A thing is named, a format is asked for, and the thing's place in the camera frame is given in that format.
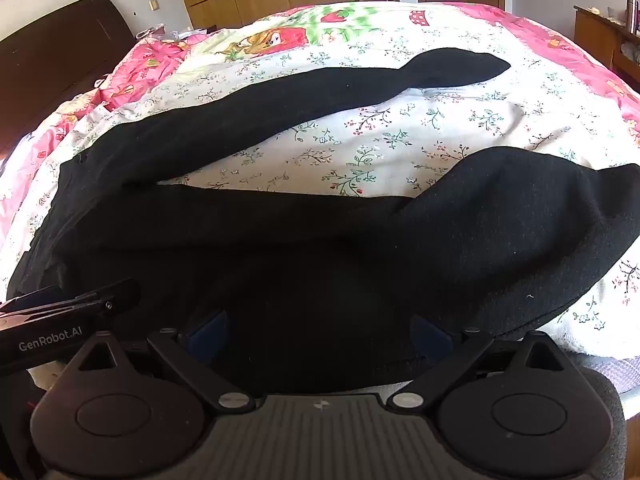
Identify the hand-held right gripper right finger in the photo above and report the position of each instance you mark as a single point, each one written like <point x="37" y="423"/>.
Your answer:
<point x="429" y="339"/>

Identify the wooden desk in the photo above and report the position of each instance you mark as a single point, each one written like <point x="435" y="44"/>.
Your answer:
<point x="595" y="35"/>

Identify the grey knit cloth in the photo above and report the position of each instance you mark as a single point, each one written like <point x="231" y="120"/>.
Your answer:
<point x="620" y="375"/>

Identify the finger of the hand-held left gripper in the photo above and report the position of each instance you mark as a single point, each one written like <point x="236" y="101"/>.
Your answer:
<point x="115" y="292"/>

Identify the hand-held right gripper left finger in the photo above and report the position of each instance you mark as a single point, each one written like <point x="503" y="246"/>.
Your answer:
<point x="211" y="334"/>

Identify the black pants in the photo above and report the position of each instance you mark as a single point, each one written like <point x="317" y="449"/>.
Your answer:
<point x="300" y="260"/>

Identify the row of books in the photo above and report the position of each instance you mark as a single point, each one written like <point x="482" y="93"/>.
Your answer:
<point x="633" y="14"/>

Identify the dark wooden headboard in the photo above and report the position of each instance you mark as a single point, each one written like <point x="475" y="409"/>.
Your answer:
<point x="50" y="60"/>

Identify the floral printed blanket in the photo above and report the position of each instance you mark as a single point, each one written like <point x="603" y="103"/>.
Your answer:
<point x="400" y="130"/>

